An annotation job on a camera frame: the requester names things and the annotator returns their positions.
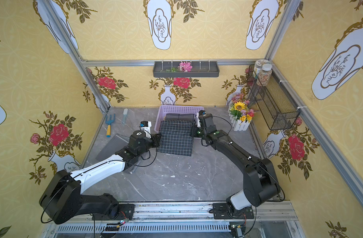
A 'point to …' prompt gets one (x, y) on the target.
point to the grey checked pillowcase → (175, 116)
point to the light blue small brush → (125, 115)
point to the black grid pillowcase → (176, 137)
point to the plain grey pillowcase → (117, 143)
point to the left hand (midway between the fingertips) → (156, 132)
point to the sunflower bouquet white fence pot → (240, 115)
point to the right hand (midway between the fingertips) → (196, 125)
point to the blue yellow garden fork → (109, 129)
